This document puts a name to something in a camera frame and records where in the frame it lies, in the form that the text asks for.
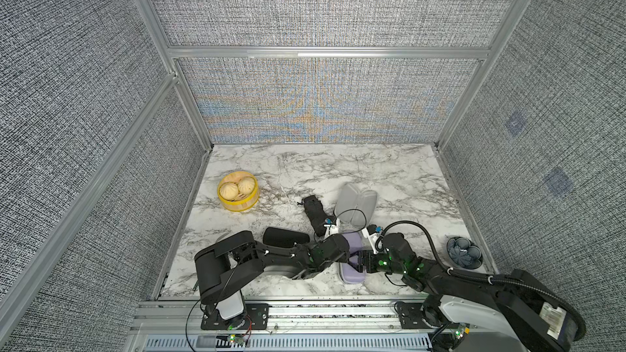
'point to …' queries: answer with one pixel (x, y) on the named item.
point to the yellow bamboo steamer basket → (243, 202)
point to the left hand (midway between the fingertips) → (352, 248)
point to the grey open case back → (354, 207)
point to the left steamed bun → (229, 191)
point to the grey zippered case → (283, 238)
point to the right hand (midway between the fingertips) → (349, 254)
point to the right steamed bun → (246, 185)
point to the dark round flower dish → (465, 252)
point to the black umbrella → (315, 213)
